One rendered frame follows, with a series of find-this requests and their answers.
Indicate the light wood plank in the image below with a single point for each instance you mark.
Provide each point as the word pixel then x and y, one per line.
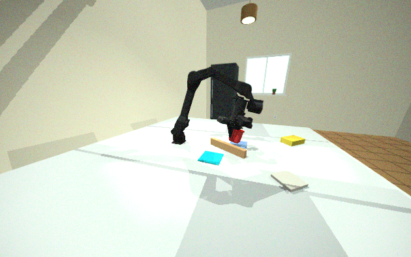
pixel 233 149

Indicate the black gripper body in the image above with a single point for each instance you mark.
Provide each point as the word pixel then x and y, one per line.
pixel 226 121

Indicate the yellow rectangular block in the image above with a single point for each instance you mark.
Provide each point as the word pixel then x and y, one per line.
pixel 292 140

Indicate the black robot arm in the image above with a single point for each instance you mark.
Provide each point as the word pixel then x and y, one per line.
pixel 193 81

